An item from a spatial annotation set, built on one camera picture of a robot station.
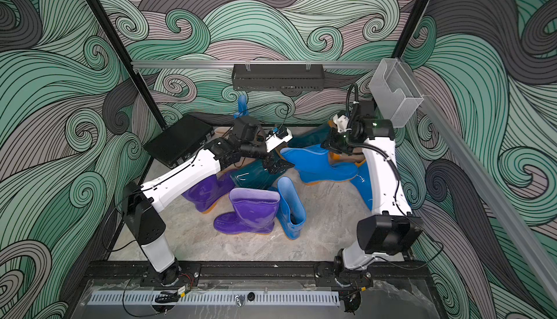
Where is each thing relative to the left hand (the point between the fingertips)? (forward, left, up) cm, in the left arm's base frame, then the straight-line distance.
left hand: (289, 149), depth 72 cm
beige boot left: (+13, +27, -6) cm, 30 cm away
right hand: (+3, -11, -1) cm, 12 cm away
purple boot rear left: (-7, +32, -21) cm, 39 cm away
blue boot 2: (+1, -34, -26) cm, 43 cm away
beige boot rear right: (+17, -35, -27) cm, 48 cm away
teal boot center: (+4, +13, -25) cm, 28 cm away
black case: (+29, +56, -29) cm, 69 cm away
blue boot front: (-21, 0, -4) cm, 21 cm away
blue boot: (+26, +19, -4) cm, 33 cm away
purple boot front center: (-19, +11, -8) cm, 23 cm away
